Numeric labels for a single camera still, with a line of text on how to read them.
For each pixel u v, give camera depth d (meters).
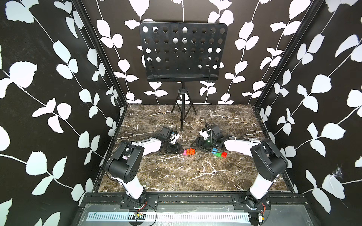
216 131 0.75
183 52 0.66
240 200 0.75
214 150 0.81
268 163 0.48
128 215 0.73
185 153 0.90
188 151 0.89
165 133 0.77
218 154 0.90
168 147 0.80
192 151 0.88
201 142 0.81
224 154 0.88
